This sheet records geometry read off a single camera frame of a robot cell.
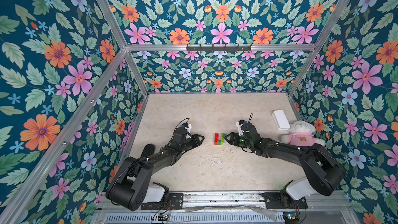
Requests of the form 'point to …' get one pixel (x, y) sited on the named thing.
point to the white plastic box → (281, 120)
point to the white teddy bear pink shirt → (301, 132)
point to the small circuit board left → (162, 218)
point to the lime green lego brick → (222, 139)
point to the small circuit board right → (291, 216)
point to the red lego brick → (216, 138)
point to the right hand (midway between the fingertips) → (227, 138)
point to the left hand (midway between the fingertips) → (204, 137)
